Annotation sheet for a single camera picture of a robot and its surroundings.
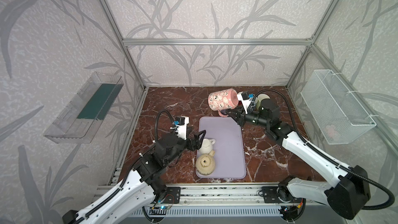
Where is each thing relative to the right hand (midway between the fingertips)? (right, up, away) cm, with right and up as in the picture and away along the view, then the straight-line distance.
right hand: (227, 106), depth 71 cm
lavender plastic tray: (+2, -26, +17) cm, 31 cm away
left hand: (-12, -9, -3) cm, 15 cm away
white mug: (-10, -21, +9) cm, 25 cm away
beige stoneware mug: (-10, -29, +4) cm, 31 cm away
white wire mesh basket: (+44, -5, -11) cm, 46 cm away
